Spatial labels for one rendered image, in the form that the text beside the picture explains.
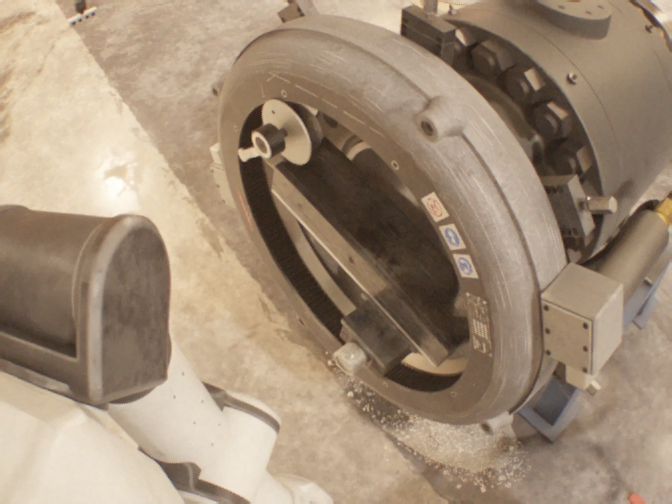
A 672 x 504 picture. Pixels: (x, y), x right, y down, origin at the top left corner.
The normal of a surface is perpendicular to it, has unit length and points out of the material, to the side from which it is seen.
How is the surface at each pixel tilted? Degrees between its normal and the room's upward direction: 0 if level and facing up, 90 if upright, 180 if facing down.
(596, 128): 46
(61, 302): 51
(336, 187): 13
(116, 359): 83
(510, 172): 37
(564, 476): 0
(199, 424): 83
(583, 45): 20
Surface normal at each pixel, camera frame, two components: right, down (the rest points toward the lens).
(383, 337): 0.11, -0.48
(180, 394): 0.95, 0.12
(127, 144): -0.04, -0.63
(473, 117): 0.24, -0.31
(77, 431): 0.77, -0.54
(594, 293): -0.29, -0.80
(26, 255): -0.24, -0.34
